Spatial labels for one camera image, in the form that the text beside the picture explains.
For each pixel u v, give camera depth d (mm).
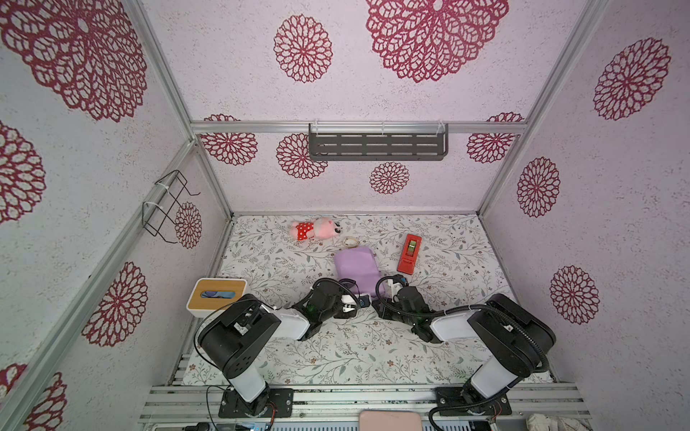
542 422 687
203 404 715
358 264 963
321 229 1060
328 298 701
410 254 1017
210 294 906
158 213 749
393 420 698
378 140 957
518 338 466
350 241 1103
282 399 744
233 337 474
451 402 717
